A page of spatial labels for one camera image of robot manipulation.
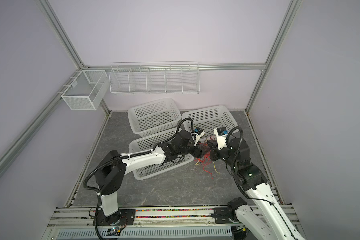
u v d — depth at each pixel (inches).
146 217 29.7
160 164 24.1
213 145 24.5
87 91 40.0
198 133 28.5
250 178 18.8
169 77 39.9
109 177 18.6
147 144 37.4
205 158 31.0
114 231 28.5
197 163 31.2
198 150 28.8
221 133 22.8
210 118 44.6
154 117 45.6
